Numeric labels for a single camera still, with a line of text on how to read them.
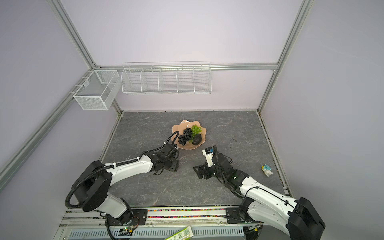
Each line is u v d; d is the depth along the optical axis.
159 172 0.76
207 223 0.73
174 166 0.79
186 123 1.08
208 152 0.71
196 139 0.96
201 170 0.70
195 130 1.02
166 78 1.00
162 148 0.71
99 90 0.98
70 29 0.76
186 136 0.98
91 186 0.44
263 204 0.49
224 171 0.60
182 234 0.66
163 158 0.69
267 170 0.86
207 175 0.70
